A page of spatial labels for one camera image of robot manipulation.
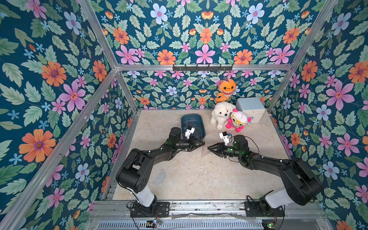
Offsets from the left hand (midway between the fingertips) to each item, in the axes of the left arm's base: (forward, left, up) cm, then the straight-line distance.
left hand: (204, 143), depth 81 cm
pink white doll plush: (+17, -25, -2) cm, 30 cm away
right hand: (-2, -2, -3) cm, 4 cm away
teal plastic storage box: (+30, +3, -16) cm, 34 cm away
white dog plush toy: (+23, -14, 0) cm, 27 cm away
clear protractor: (-11, +28, -17) cm, 35 cm away
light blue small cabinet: (+29, -40, -3) cm, 49 cm away
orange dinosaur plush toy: (+36, -19, +11) cm, 42 cm away
